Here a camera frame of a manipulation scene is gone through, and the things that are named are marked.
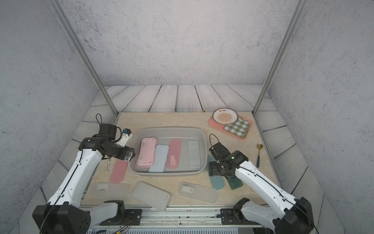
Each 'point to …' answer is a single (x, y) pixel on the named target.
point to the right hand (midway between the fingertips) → (218, 170)
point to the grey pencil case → (152, 196)
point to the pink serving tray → (221, 126)
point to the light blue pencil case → (160, 155)
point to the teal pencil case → (217, 182)
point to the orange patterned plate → (225, 116)
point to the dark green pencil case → (234, 182)
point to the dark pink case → (118, 171)
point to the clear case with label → (198, 191)
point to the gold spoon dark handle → (259, 146)
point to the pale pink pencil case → (146, 151)
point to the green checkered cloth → (239, 129)
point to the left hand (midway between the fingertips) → (129, 151)
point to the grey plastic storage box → (193, 159)
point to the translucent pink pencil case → (173, 157)
